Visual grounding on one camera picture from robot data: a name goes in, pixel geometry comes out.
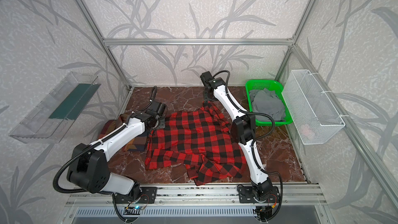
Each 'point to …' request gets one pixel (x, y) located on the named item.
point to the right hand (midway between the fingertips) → (212, 93)
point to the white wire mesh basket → (315, 119)
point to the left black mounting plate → (144, 195)
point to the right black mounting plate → (246, 195)
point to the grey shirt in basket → (267, 101)
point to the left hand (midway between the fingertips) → (160, 118)
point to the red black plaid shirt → (201, 139)
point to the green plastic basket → (252, 85)
